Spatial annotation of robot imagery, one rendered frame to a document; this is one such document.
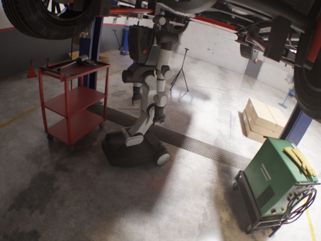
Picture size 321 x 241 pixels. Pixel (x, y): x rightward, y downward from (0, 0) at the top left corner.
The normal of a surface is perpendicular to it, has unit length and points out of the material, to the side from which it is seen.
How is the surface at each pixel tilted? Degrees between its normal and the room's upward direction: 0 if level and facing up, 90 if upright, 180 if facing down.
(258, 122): 90
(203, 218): 0
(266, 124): 90
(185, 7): 132
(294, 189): 90
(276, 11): 117
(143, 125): 90
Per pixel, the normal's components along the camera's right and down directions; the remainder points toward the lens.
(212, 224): 0.21, -0.84
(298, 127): -0.32, 0.42
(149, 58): 0.50, 0.67
